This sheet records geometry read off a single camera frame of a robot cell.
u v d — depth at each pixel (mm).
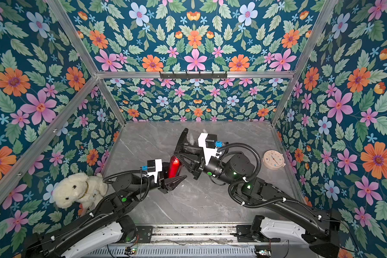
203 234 751
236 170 392
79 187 726
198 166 453
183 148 478
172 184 539
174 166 522
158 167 500
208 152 431
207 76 922
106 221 499
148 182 545
